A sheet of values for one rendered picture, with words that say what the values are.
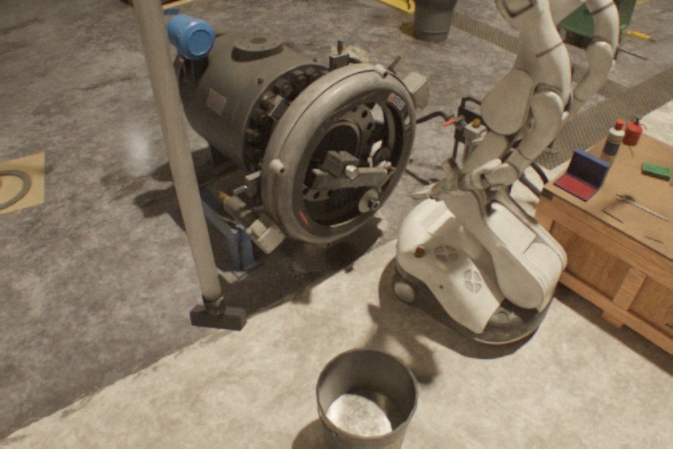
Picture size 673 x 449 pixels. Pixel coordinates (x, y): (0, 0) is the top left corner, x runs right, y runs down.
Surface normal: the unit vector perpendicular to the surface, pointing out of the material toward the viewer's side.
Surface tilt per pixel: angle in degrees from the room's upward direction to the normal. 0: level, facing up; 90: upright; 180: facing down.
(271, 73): 18
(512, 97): 90
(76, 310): 0
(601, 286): 90
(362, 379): 87
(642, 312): 90
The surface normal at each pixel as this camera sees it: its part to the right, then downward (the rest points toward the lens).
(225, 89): -0.55, -0.21
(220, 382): 0.00, -0.77
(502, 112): -0.65, 0.49
